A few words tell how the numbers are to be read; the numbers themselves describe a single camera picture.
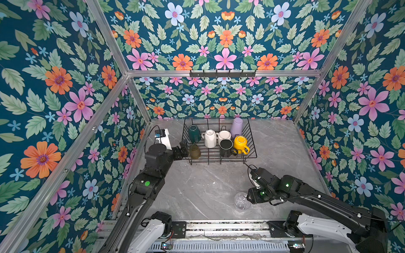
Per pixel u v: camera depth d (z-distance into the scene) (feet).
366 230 1.30
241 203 2.69
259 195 2.13
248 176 2.31
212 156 3.30
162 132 1.88
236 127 3.29
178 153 2.00
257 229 2.46
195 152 3.14
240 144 3.05
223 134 3.25
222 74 3.03
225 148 2.96
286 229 2.16
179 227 2.42
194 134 3.30
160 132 1.85
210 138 3.10
